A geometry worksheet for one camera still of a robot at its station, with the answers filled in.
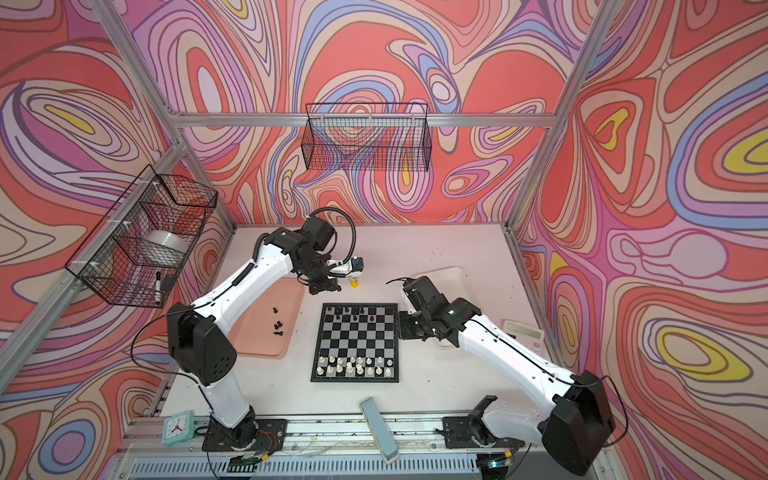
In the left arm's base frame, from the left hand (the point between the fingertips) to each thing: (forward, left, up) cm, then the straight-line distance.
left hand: (337, 279), depth 84 cm
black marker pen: (-9, +42, +8) cm, 44 cm away
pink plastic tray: (-8, +23, -14) cm, 28 cm away
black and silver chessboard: (-13, -5, -14) cm, 20 cm away
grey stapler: (-35, -12, -19) cm, 41 cm away
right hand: (-15, -18, -5) cm, 24 cm away
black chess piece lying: (-9, +19, -16) cm, 27 cm away
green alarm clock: (-35, +38, -14) cm, 53 cm away
